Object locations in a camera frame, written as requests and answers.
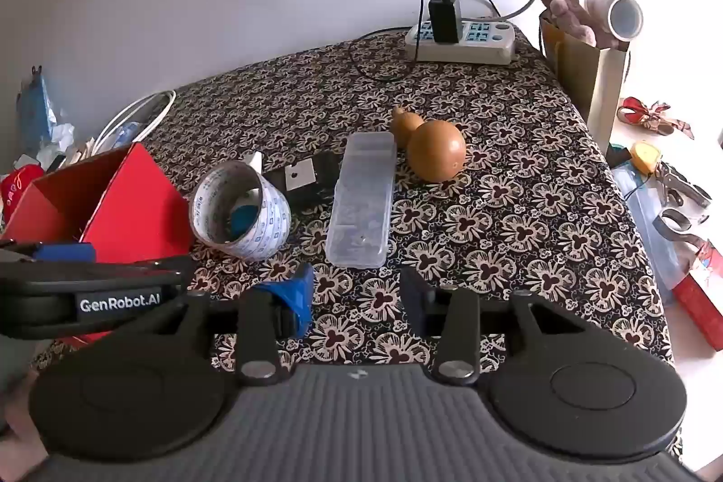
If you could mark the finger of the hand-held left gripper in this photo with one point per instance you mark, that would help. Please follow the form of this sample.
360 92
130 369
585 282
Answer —
62 252
164 266

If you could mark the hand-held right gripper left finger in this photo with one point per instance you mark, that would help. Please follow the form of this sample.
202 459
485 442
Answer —
293 298

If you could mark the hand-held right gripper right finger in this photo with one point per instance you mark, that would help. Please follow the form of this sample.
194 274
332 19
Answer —
415 307

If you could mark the red cardboard box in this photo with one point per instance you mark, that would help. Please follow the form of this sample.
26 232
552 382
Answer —
141 211

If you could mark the white printed tape roll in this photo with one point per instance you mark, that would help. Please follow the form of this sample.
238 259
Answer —
272 228

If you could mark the clear plastic case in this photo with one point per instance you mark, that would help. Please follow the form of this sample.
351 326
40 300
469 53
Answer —
361 199

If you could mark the black case with metal plate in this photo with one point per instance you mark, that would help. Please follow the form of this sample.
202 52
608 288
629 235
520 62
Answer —
299 176

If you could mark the brown gourd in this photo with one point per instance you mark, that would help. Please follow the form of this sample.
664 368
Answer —
435 151

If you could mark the person's left forearm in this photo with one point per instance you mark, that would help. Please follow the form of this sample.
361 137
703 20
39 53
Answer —
17 456

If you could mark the red pouch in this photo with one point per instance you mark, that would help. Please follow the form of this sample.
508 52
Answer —
20 188

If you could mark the crumpled white paper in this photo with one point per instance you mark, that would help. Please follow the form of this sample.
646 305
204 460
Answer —
56 140

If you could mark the floral patterned cloth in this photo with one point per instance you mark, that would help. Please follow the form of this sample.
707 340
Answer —
508 177

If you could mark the clear blue plastic bag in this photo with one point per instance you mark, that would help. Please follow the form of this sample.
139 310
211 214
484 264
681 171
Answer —
644 233

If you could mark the metal hand tool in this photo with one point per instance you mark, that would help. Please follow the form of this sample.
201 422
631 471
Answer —
675 225

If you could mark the white power strip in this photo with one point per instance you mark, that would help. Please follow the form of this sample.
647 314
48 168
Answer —
486 42

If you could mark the yellow tape measure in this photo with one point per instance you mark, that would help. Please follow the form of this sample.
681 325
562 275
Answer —
645 157

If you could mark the red flat box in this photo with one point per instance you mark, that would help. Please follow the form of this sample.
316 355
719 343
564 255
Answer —
700 301

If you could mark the tan paper bag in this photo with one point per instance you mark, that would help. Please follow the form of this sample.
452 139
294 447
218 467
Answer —
593 81

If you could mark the black charger adapter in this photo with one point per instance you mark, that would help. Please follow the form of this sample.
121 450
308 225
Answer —
445 19

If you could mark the red patterned ribbon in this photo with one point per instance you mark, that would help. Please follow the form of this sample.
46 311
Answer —
632 112

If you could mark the metal pliers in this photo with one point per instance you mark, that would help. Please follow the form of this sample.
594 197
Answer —
683 185

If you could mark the pink plush toy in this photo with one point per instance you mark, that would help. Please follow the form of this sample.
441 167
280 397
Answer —
565 5

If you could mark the white paper roll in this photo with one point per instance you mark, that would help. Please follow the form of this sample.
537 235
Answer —
624 16

